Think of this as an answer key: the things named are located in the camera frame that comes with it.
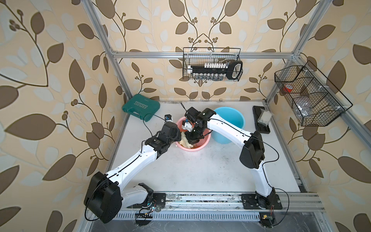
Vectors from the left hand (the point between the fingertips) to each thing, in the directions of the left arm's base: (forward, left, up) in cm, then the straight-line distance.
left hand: (175, 129), depth 83 cm
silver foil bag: (+2, -67, +16) cm, 69 cm away
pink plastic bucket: (-9, -15, 0) cm, 17 cm away
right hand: (-7, -7, -5) cm, 11 cm away
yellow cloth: (-8, -6, +1) cm, 10 cm away
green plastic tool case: (+30, +30, -13) cm, 44 cm away
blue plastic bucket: (+11, -35, +1) cm, 36 cm away
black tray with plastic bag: (+18, -61, -11) cm, 65 cm away
